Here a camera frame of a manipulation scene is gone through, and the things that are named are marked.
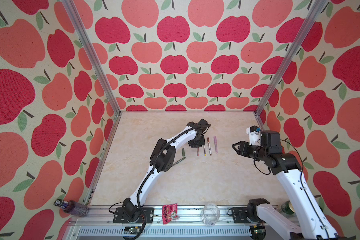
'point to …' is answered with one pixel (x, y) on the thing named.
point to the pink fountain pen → (216, 147)
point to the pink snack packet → (169, 212)
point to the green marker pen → (180, 160)
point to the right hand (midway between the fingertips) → (239, 145)
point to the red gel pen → (198, 151)
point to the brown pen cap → (208, 139)
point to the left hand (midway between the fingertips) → (203, 147)
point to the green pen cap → (183, 152)
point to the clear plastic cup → (211, 213)
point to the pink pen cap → (215, 139)
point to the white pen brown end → (209, 148)
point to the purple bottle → (72, 207)
